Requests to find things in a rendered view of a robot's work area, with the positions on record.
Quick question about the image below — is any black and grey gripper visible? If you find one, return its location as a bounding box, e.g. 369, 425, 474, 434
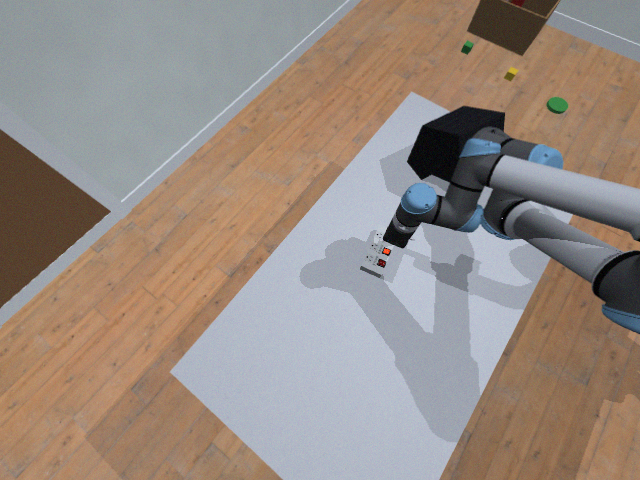
383, 212, 419, 248

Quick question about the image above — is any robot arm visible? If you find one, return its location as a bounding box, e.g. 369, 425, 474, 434
396, 127, 640, 334

